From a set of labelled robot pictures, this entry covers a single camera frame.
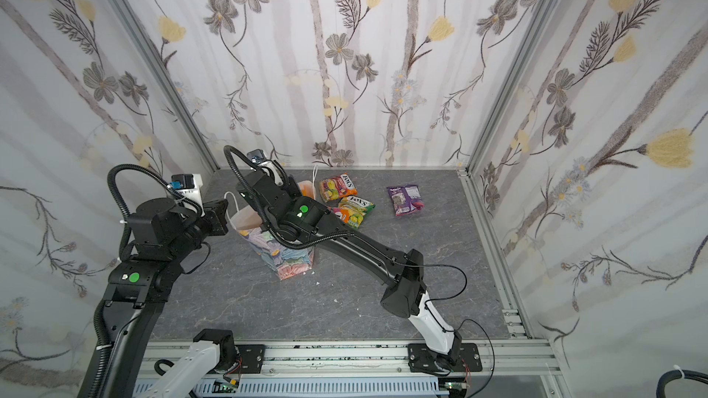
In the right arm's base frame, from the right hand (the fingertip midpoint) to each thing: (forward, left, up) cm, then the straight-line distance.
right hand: (280, 172), depth 67 cm
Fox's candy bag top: (+24, -11, -37) cm, 45 cm away
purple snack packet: (+20, -38, -36) cm, 56 cm away
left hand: (-7, +12, -3) cm, 14 cm away
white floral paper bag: (-11, +2, -30) cm, 32 cm away
